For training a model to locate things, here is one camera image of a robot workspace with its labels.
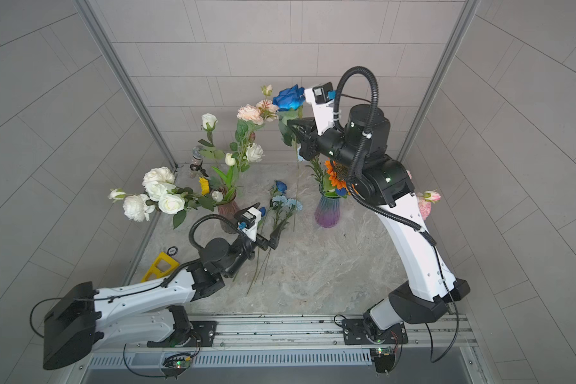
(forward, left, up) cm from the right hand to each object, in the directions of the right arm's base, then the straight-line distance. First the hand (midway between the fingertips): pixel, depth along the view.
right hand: (289, 122), depth 52 cm
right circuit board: (-39, -23, -56) cm, 73 cm away
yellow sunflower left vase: (+8, +30, -28) cm, 42 cm away
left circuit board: (-38, +36, -51) cm, 73 cm away
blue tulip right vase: (0, -14, -26) cm, 30 cm away
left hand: (-5, +6, -26) cm, 28 cm away
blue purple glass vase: (+11, -13, -51) cm, 54 cm away
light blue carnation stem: (+13, +5, -51) cm, 53 cm away
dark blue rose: (+22, +7, -47) cm, 52 cm away
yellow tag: (-11, +51, -51) cm, 73 cm away
